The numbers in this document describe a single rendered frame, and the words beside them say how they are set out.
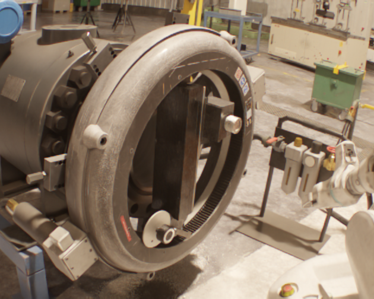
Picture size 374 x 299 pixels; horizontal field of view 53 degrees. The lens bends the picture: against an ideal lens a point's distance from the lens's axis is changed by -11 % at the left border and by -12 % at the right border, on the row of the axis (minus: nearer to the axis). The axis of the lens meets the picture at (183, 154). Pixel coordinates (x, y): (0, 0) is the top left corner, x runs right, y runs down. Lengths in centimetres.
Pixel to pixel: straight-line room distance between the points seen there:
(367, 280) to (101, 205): 68
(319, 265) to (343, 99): 325
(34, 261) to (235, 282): 81
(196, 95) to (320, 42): 627
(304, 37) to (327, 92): 317
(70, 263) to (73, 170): 23
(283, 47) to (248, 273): 637
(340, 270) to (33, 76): 117
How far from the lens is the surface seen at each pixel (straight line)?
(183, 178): 114
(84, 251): 104
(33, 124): 127
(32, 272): 142
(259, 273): 179
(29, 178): 97
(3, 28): 150
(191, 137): 111
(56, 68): 129
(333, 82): 439
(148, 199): 131
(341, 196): 89
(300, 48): 756
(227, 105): 112
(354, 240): 109
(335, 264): 133
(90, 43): 98
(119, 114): 93
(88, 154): 94
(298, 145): 190
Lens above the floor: 107
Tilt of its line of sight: 22 degrees down
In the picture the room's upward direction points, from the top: 6 degrees clockwise
